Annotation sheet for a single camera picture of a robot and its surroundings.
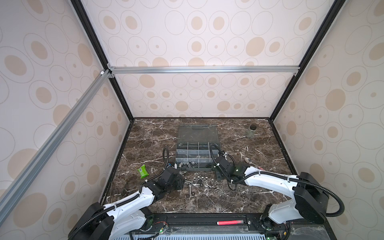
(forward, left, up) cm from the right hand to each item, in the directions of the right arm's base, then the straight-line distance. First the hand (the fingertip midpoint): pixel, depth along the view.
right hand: (219, 170), depth 86 cm
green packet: (+1, +45, -3) cm, 46 cm away
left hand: (-5, +19, -1) cm, 19 cm away
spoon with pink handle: (+8, -19, -4) cm, 21 cm away
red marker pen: (-26, +2, -5) cm, 26 cm away
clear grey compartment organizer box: (+17, +12, 0) cm, 21 cm away
